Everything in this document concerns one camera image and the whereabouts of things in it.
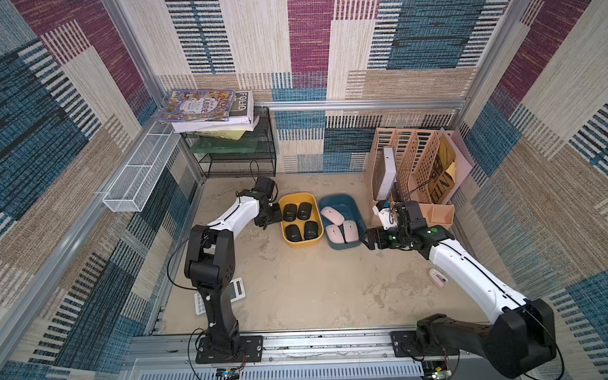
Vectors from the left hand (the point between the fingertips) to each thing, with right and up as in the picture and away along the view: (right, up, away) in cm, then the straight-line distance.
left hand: (275, 217), depth 97 cm
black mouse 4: (+14, -5, +3) cm, 15 cm away
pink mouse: (+24, 0, +6) cm, 24 cm away
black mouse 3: (+7, -6, +1) cm, 9 cm away
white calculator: (-12, -25, -12) cm, 30 cm away
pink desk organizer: (+64, +28, +15) cm, 71 cm away
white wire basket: (-38, +11, -26) cm, 48 cm away
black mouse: (+5, +2, +6) cm, 8 cm away
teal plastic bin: (+31, +4, +11) cm, 33 cm away
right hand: (+35, -4, -14) cm, 37 cm away
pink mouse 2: (+24, -6, 0) cm, 24 cm away
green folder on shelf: (-13, +30, +4) cm, 33 cm away
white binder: (+45, +17, -2) cm, 49 cm away
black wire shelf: (-12, +26, +1) cm, 28 cm away
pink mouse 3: (+31, -5, +1) cm, 31 cm away
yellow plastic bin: (+10, -2, +6) cm, 12 cm away
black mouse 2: (+11, +2, +7) cm, 14 cm away
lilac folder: (+66, +21, -10) cm, 70 cm away
